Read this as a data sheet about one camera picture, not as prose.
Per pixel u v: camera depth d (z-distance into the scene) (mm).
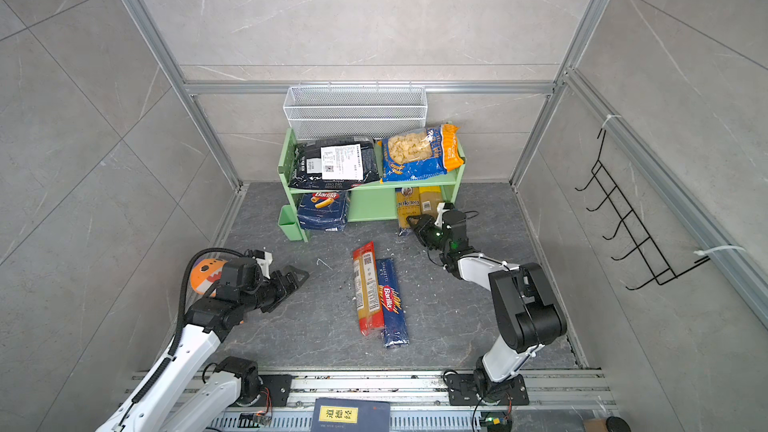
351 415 686
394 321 810
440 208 874
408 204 947
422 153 834
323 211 880
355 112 1002
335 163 796
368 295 855
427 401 730
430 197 968
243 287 603
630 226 674
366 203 968
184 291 556
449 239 725
